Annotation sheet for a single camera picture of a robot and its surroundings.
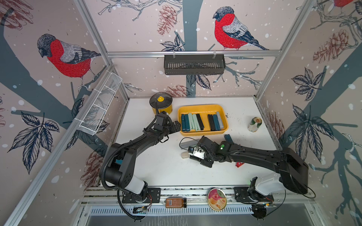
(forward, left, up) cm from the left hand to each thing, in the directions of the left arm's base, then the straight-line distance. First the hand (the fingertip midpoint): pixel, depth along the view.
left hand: (178, 123), depth 91 cm
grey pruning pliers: (+8, -31, -8) cm, 33 cm away
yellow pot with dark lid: (+19, +13, +1) cm, 23 cm away
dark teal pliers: (0, -4, -8) cm, 9 cm away
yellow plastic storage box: (+21, -20, -12) cm, 32 cm away
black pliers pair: (+6, -16, -8) cm, 19 cm away
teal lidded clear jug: (-34, +19, +25) cm, 46 cm away
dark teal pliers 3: (-6, -35, -10) cm, 37 cm away
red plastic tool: (-24, -37, -8) cm, 44 cm away
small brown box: (-43, 0, -6) cm, 43 cm away
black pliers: (+7, -25, -10) cm, 27 cm away
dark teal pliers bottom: (+6, -6, -8) cm, 12 cm away
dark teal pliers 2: (+3, -28, -9) cm, 30 cm away
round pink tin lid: (-41, -21, -7) cm, 47 cm away
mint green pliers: (+5, -9, -8) cm, 13 cm away
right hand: (-19, -14, -5) cm, 25 cm away
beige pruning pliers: (-19, -5, -7) cm, 20 cm away
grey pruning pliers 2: (-9, -6, -11) cm, 16 cm away
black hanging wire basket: (+42, -12, +18) cm, 47 cm away
